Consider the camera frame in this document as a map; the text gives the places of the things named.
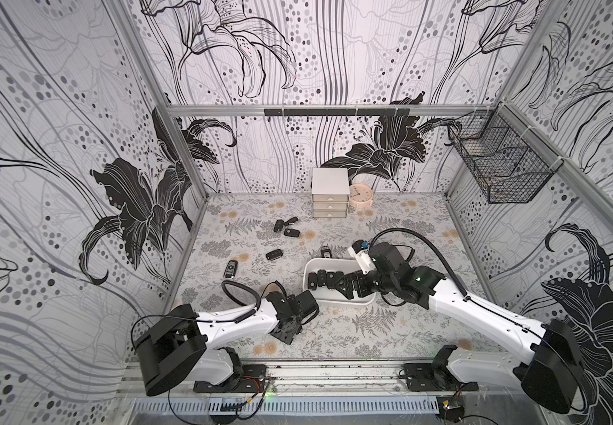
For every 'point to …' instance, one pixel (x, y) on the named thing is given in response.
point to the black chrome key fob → (292, 220)
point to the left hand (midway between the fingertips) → (299, 328)
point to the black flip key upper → (278, 226)
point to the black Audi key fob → (325, 252)
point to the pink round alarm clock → (360, 196)
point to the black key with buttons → (275, 254)
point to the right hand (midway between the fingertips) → (347, 279)
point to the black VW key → (291, 232)
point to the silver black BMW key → (230, 269)
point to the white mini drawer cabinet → (329, 192)
